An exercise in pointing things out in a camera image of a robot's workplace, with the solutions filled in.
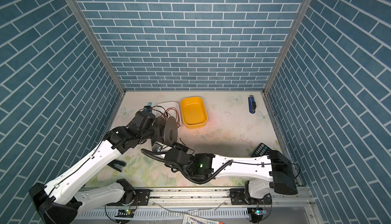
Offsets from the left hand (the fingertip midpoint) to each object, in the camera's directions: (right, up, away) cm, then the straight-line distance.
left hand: (160, 127), depth 76 cm
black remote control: (+56, -15, +13) cm, 60 cm away
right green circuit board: (+49, -39, -5) cm, 63 cm away
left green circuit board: (-16, -41, -4) cm, 44 cm away
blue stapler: (+57, +12, +33) cm, 67 cm away
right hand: (+5, -7, -7) cm, 11 cm away
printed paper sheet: (+15, -40, -8) cm, 43 cm away
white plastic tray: (+2, +10, -9) cm, 14 cm away
